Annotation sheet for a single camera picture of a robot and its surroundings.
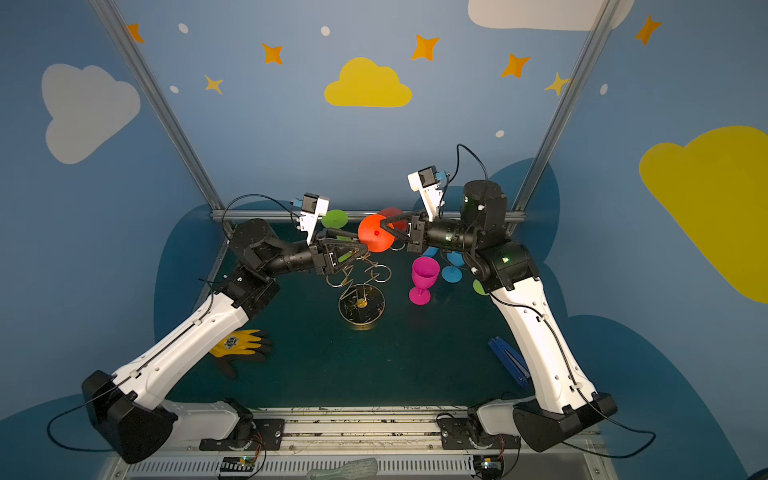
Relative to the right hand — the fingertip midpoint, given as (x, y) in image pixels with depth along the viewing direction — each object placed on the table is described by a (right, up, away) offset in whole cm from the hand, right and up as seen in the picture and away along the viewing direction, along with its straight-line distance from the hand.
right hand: (385, 221), depth 57 cm
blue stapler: (+37, -37, +29) cm, 60 cm away
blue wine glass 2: (+25, -13, +51) cm, 58 cm away
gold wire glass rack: (-8, -23, +40) cm, 47 cm away
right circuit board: (+27, -59, +16) cm, 67 cm away
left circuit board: (-37, -59, +16) cm, 71 cm away
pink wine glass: (+12, -12, +32) cm, 36 cm away
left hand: (-4, -3, +1) cm, 6 cm away
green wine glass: (+33, -18, +47) cm, 60 cm away
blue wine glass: (+15, -6, +44) cm, 46 cm away
